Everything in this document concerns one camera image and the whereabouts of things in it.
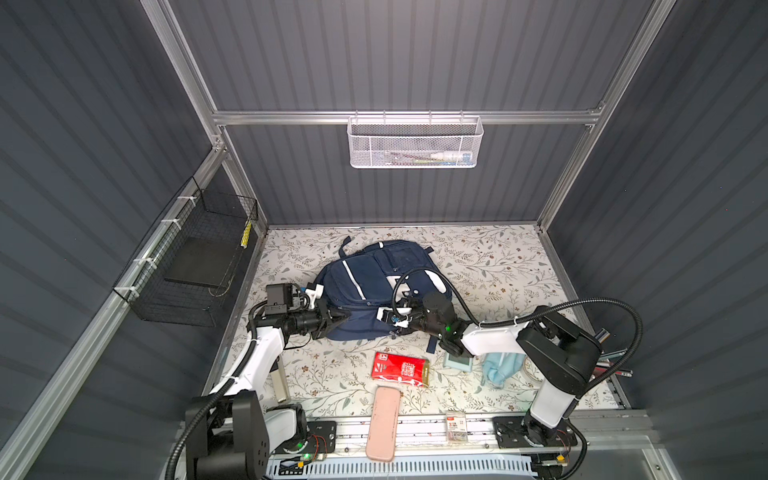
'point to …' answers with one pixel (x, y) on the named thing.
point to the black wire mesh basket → (184, 273)
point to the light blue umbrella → (498, 365)
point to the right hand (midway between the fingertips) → (389, 302)
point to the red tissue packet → (401, 369)
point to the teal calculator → (462, 363)
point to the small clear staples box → (456, 427)
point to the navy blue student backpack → (388, 273)
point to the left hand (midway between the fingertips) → (347, 315)
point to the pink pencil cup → (606, 360)
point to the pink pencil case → (382, 433)
